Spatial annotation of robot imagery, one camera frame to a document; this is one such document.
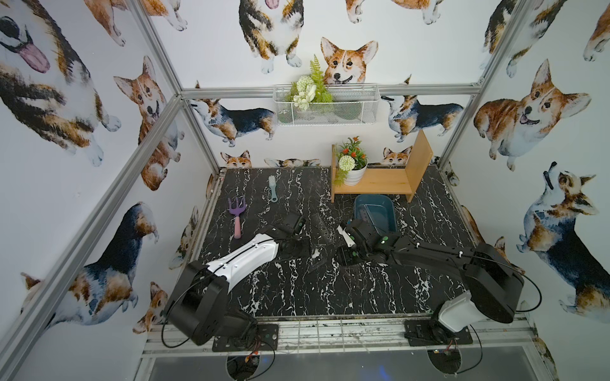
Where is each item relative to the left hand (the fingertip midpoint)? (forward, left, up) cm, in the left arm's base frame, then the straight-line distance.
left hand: (307, 244), depth 87 cm
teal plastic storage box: (+20, -32, -7) cm, 38 cm away
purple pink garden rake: (+21, +32, -8) cm, 39 cm away
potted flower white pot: (+27, -18, +14) cm, 36 cm away
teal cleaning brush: (+37, +18, -9) cm, 42 cm away
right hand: (-2, -12, +1) cm, 13 cm away
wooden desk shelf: (+30, -42, 0) cm, 52 cm away
